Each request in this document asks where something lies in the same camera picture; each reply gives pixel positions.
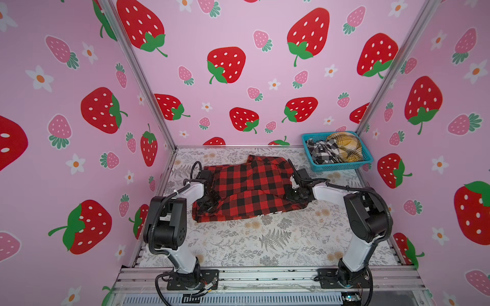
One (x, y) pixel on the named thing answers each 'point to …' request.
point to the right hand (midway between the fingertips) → (284, 196)
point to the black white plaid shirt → (324, 152)
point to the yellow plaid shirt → (349, 145)
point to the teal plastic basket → (367, 157)
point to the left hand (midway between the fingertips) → (218, 204)
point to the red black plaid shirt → (256, 189)
